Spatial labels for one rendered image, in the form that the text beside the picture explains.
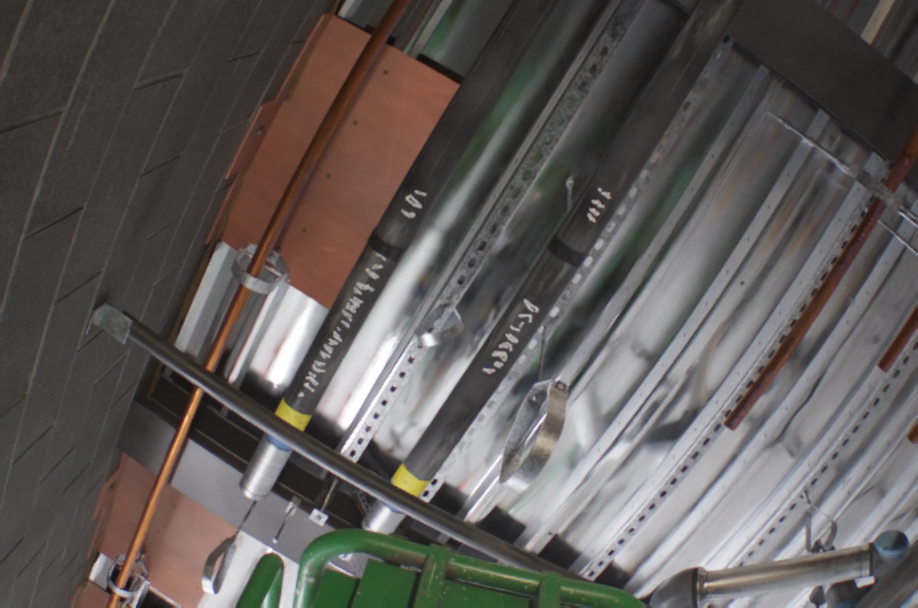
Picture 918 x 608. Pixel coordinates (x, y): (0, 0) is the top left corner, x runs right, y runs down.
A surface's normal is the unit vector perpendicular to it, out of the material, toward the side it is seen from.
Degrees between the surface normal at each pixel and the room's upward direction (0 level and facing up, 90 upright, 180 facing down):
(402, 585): 90
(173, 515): 180
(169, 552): 180
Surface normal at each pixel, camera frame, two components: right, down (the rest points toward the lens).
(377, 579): 0.26, -0.92
